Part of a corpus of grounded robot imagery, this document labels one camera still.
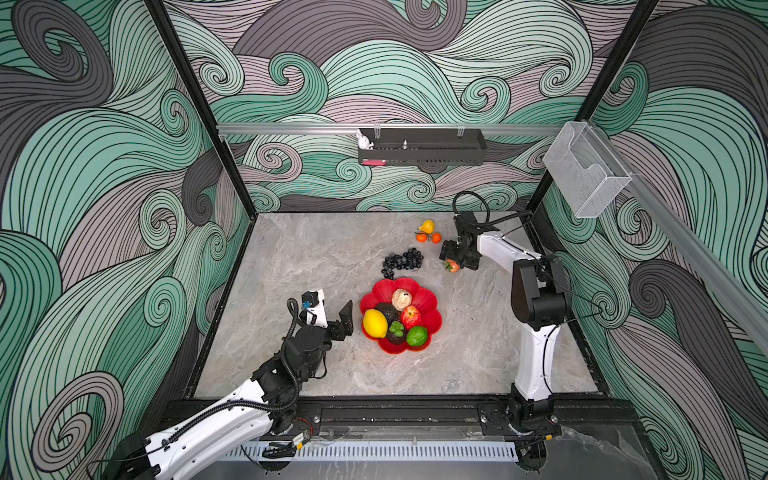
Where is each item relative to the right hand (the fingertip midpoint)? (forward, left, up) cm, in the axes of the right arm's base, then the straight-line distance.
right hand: (449, 258), depth 102 cm
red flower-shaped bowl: (-15, +11, 0) cm, 19 cm away
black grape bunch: (-1, +14, +2) cm, 14 cm away
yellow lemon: (-25, +26, +4) cm, 36 cm away
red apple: (-23, +16, +3) cm, 28 cm away
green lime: (-29, +14, +3) cm, 32 cm away
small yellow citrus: (+15, +6, +1) cm, 16 cm away
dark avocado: (-22, +21, +3) cm, 31 cm away
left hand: (-23, +35, +14) cm, 45 cm away
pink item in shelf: (+15, +27, +30) cm, 43 cm away
